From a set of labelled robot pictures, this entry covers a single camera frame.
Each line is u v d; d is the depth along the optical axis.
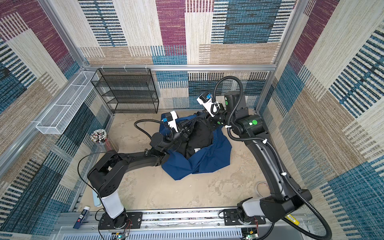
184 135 0.67
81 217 0.73
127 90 1.09
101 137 0.83
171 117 0.65
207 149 0.85
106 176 0.48
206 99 0.53
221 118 0.54
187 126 0.70
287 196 0.38
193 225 0.73
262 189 0.82
